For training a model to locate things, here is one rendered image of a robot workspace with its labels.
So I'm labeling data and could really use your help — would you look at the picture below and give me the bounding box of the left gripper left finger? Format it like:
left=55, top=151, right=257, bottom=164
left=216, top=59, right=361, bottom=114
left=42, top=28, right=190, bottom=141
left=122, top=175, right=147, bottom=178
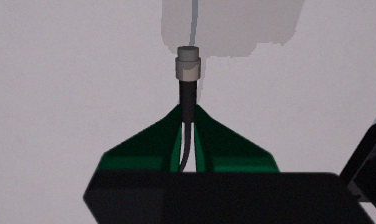
left=94, top=104, right=182, bottom=173

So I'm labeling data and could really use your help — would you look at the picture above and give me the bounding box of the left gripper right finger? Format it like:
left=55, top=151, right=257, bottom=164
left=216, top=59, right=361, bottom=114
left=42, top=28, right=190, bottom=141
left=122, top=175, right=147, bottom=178
left=194, top=104, right=280, bottom=172

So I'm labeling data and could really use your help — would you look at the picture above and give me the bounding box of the black and grey cable plug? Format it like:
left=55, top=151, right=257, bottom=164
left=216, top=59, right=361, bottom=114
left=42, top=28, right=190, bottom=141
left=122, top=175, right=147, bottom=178
left=175, top=46, right=201, bottom=123

